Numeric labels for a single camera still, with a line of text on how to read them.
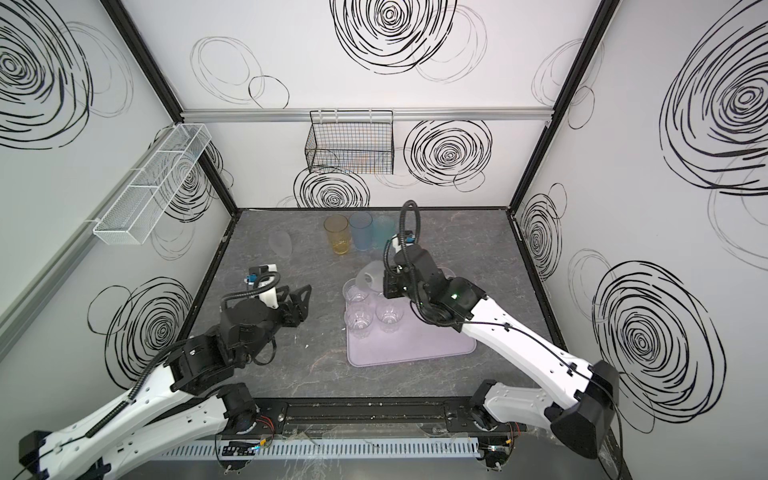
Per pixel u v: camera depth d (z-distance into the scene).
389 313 0.89
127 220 0.71
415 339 0.88
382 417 0.75
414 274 0.51
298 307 0.61
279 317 0.60
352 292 0.93
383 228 1.02
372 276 0.76
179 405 0.48
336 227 0.99
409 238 0.63
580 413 0.37
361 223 0.98
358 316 0.89
